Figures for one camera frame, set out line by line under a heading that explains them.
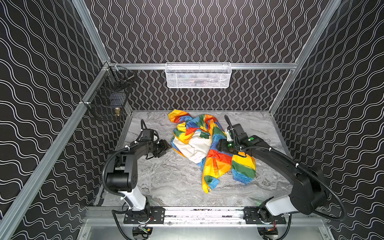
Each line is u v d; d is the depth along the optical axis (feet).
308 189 1.37
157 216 2.41
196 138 3.25
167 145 2.94
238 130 2.15
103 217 2.51
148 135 2.55
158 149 2.70
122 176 1.56
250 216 2.44
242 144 2.04
